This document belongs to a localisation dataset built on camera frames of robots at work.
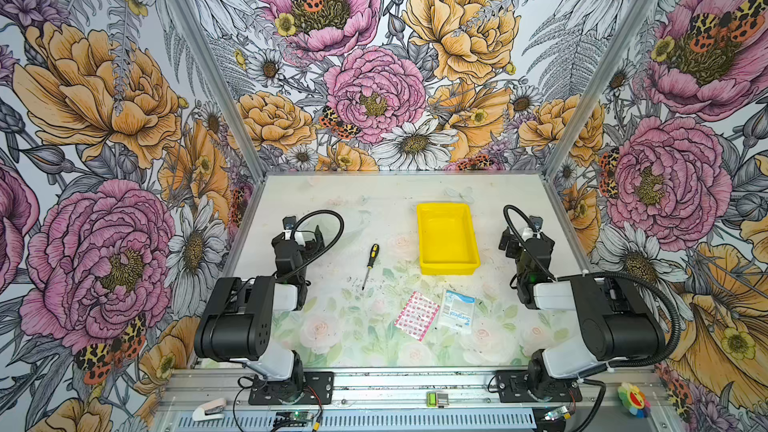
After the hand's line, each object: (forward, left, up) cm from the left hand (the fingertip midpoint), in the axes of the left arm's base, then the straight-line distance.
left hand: (304, 235), depth 94 cm
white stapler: (-44, +15, -5) cm, 46 cm away
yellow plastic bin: (-1, -45, -4) cm, 45 cm away
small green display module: (-43, -36, -5) cm, 56 cm away
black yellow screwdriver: (-3, -21, -6) cm, 22 cm away
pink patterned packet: (-23, -34, -8) cm, 41 cm away
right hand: (-2, -67, 0) cm, 67 cm away
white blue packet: (-22, -45, -8) cm, 51 cm away
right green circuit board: (-46, -66, -8) cm, 80 cm away
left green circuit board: (-45, -3, -8) cm, 46 cm away
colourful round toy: (-43, -83, -6) cm, 94 cm away
